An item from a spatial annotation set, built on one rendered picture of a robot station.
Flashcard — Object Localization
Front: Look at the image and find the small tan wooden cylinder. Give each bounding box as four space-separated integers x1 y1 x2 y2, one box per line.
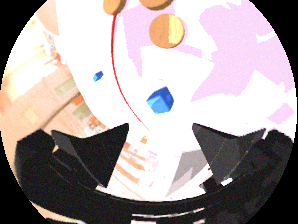
140 136 148 145

